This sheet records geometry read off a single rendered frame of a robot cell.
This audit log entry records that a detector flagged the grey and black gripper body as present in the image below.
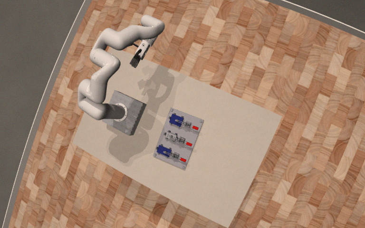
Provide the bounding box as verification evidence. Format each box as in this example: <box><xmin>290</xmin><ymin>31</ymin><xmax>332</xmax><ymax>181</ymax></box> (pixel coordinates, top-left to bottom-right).
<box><xmin>135</xmin><ymin>40</ymin><xmax>152</xmax><ymax>60</ymax></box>

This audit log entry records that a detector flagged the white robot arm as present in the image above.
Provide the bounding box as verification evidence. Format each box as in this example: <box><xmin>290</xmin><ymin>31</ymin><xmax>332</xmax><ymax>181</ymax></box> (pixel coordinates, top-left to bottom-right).
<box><xmin>77</xmin><ymin>15</ymin><xmax>165</xmax><ymax>122</ymax></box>

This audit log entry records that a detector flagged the grey toggle clamp with red handle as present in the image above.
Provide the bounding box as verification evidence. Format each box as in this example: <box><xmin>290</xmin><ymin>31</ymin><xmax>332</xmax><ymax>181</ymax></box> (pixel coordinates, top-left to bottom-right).
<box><xmin>169</xmin><ymin>135</ymin><xmax>192</xmax><ymax>146</ymax></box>

